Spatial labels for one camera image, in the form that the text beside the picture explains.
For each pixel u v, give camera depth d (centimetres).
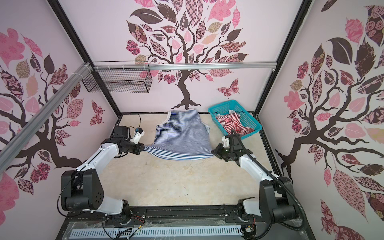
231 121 107
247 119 107
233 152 66
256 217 73
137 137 81
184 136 105
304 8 70
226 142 82
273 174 45
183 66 93
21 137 53
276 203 41
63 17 70
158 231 70
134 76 95
